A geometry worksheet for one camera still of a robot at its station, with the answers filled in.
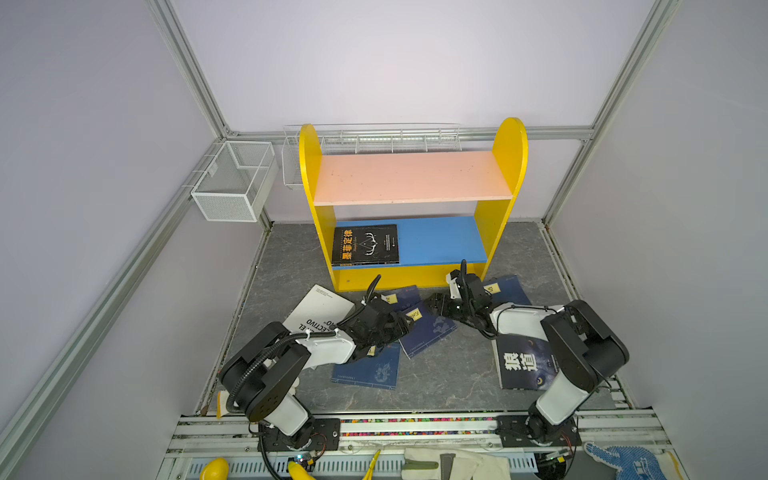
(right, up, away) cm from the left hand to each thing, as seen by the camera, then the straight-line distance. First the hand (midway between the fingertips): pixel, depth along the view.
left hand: (410, 328), depth 88 cm
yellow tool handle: (-26, -25, -24) cm, 43 cm away
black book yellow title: (-16, +25, +6) cm, 30 cm away
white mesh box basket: (-57, +46, +10) cm, 74 cm away
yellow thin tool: (-10, -27, -21) cm, 36 cm away
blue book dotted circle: (-2, +7, +11) cm, 14 cm away
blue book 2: (+33, +10, +12) cm, 37 cm away
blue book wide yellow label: (+5, -1, +2) cm, 6 cm away
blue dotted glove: (+52, -27, -18) cm, 61 cm away
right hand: (+8, +5, +6) cm, 11 cm away
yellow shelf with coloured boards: (+7, +24, +7) cm, 26 cm away
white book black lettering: (-28, +4, +5) cm, 29 cm away
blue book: (-9, -10, -5) cm, 15 cm away
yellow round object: (-45, -26, -22) cm, 56 cm away
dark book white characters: (+32, -9, -4) cm, 33 cm away
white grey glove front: (+7, -27, -18) cm, 34 cm away
